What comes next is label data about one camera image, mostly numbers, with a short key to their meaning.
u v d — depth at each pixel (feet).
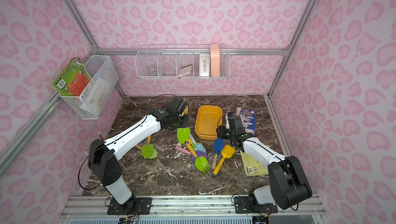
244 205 2.41
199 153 2.91
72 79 2.35
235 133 2.22
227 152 2.89
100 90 2.81
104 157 1.41
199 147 2.96
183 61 3.31
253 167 2.78
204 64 3.04
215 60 2.72
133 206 2.25
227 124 2.63
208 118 3.33
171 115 2.06
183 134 2.70
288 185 1.37
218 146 3.05
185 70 3.08
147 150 3.02
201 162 2.81
